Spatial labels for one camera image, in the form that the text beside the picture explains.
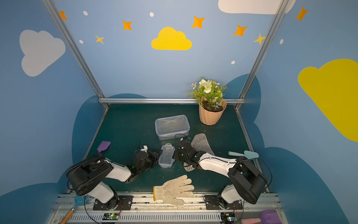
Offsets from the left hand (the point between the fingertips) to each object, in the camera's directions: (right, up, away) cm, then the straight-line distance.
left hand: (166, 153), depth 87 cm
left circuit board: (-27, -29, -16) cm, 43 cm away
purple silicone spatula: (-45, +3, +8) cm, 46 cm away
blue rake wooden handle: (-45, -22, -14) cm, 52 cm away
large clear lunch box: (+3, +15, +12) cm, 20 cm away
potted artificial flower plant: (+32, +33, +13) cm, 48 cm away
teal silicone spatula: (+56, -3, +6) cm, 56 cm away
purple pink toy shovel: (+54, -29, -16) cm, 64 cm away
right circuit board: (+33, -30, -16) cm, 48 cm away
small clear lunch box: (-1, -5, +3) cm, 6 cm away
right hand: (+5, 0, 0) cm, 5 cm away
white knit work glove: (+3, -19, -8) cm, 21 cm away
